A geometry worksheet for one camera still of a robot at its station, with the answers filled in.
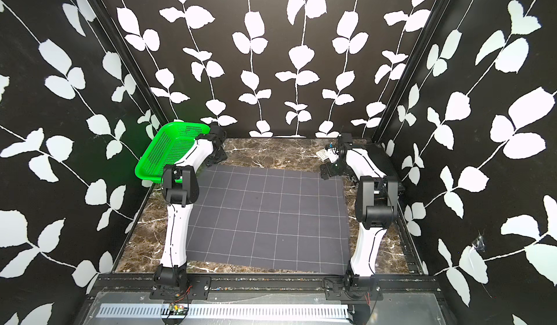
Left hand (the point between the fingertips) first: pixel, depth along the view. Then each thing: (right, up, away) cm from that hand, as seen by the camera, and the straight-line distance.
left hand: (219, 155), depth 109 cm
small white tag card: (+54, +1, +4) cm, 54 cm away
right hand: (+55, -6, -11) cm, 57 cm away
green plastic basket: (-29, +7, +8) cm, 31 cm away
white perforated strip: (+14, -52, -39) cm, 66 cm away
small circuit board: (-2, -51, -39) cm, 64 cm away
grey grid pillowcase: (+31, -28, -19) cm, 46 cm away
